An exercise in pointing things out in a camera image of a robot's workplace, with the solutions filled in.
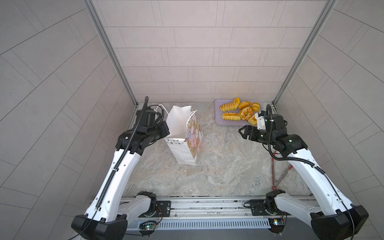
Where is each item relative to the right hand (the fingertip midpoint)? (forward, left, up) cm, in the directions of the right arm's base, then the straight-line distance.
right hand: (243, 131), depth 74 cm
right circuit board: (-37, -11, -24) cm, 45 cm away
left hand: (+2, +35, +6) cm, 36 cm away
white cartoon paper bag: (-8, +29, +8) cm, 31 cm away
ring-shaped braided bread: (+25, -11, -14) cm, 31 cm away
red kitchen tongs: (-21, -15, -22) cm, 34 cm away
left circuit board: (-34, +48, -19) cm, 61 cm away
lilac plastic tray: (+42, -26, -20) cm, 53 cm away
